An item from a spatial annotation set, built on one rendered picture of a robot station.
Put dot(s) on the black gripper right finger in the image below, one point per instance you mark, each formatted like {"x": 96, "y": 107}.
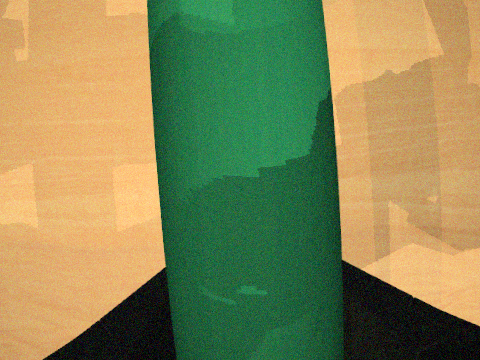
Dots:
{"x": 382, "y": 322}

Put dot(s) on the green cylindrical rod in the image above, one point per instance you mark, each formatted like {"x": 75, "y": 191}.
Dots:
{"x": 246, "y": 163}

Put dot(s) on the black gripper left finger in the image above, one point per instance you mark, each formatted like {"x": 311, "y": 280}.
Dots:
{"x": 139, "y": 328}

